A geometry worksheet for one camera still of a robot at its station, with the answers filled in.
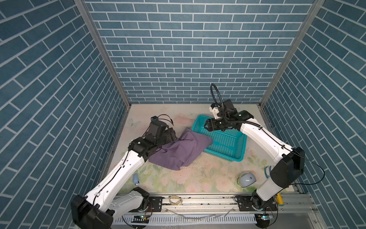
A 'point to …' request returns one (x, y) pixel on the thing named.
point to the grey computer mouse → (245, 179)
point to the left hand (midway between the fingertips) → (171, 133)
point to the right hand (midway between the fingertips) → (207, 124)
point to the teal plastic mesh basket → (231, 144)
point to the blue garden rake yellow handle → (279, 200)
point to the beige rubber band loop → (179, 202)
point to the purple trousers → (175, 154)
